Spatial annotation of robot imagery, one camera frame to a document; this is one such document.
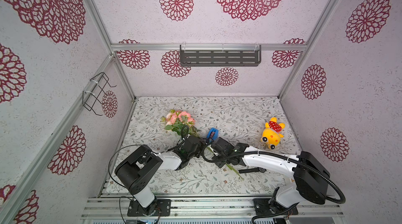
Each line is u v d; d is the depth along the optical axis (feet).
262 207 2.39
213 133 3.11
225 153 2.09
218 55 3.15
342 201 1.27
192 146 2.27
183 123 3.11
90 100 2.55
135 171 1.52
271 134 2.99
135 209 2.39
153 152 1.69
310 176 1.40
